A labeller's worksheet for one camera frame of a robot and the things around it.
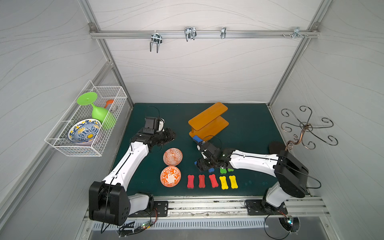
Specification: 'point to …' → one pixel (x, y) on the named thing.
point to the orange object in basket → (108, 102)
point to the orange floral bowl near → (170, 176)
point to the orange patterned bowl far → (172, 156)
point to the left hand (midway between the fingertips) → (174, 135)
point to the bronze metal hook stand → (306, 130)
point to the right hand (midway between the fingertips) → (200, 162)
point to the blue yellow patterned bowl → (85, 131)
